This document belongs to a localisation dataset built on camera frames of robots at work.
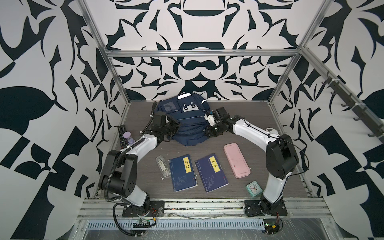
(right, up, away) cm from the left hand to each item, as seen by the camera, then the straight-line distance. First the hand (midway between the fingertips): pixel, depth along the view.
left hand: (183, 118), depth 88 cm
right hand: (+12, -8, +1) cm, 15 cm away
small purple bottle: (-34, -10, +3) cm, 35 cm away
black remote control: (-39, -14, +9) cm, 43 cm away
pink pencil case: (+30, -24, -1) cm, 39 cm away
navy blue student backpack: (+3, +6, +21) cm, 22 cm away
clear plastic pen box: (-11, -27, -1) cm, 29 cm away
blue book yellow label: (0, -31, -2) cm, 31 cm away
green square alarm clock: (+37, -36, -8) cm, 53 cm away
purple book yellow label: (+16, -30, -2) cm, 34 cm away
